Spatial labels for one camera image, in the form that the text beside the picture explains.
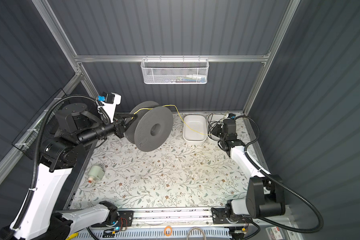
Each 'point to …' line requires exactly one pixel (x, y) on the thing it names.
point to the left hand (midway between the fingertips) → (135, 114)
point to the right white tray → (213, 120)
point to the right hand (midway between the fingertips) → (218, 126)
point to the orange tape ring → (165, 230)
